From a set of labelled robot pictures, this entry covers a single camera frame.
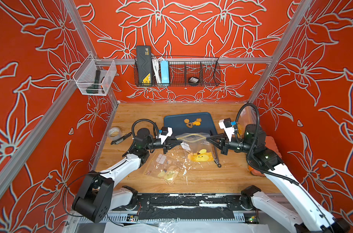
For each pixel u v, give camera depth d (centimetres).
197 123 104
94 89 79
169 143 67
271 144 90
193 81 95
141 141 60
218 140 60
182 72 98
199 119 107
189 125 104
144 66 88
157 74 90
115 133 100
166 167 85
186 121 106
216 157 71
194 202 74
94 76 88
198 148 73
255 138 49
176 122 107
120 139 97
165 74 89
